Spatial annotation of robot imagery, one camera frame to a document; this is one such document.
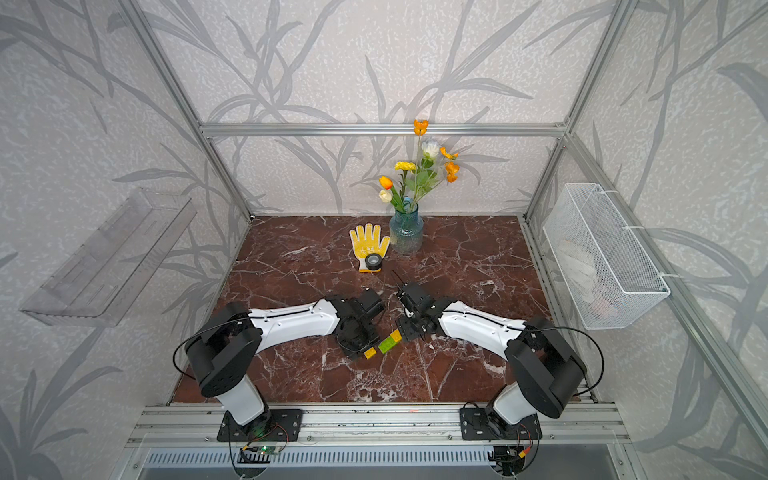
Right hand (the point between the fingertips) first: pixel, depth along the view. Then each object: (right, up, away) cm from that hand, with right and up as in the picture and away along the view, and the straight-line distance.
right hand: (410, 323), depth 88 cm
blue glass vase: (-1, +28, +13) cm, 31 cm away
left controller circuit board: (-34, -26, -18) cm, 46 cm away
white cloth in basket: (+44, +18, -11) cm, 49 cm away
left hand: (-9, -7, -4) cm, 12 cm away
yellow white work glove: (-16, +24, +23) cm, 37 cm away
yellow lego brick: (-4, -3, -1) cm, 5 cm away
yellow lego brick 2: (-12, -8, -4) cm, 15 cm away
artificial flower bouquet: (+3, +45, +5) cm, 45 cm away
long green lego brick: (-7, -6, -2) cm, 9 cm away
